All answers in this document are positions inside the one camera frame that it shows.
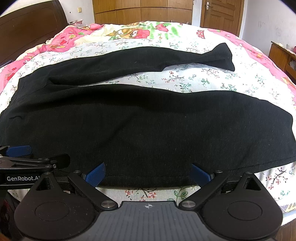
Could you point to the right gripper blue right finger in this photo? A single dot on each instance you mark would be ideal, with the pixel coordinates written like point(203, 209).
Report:
point(209, 185)

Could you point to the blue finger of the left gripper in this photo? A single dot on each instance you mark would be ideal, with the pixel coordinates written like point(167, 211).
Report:
point(15, 151)
point(52, 163)

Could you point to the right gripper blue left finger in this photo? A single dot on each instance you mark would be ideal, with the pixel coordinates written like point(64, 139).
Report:
point(86, 182)

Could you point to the black pants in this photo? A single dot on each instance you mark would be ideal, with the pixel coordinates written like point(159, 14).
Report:
point(144, 135)

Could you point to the floral bed quilt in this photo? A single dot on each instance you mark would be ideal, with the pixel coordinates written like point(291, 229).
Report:
point(255, 74)

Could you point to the dark wooden headboard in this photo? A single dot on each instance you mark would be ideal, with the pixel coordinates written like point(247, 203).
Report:
point(29, 26)

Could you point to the wooden side desk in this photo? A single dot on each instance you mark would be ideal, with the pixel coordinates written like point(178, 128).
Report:
point(284, 59)

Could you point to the wooden wardrobe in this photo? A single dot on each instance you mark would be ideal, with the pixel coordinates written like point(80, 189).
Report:
point(131, 11)

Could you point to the wooden door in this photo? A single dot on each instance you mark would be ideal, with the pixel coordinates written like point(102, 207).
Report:
point(223, 15)

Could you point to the door handle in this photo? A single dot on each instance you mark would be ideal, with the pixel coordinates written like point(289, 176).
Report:
point(207, 5)

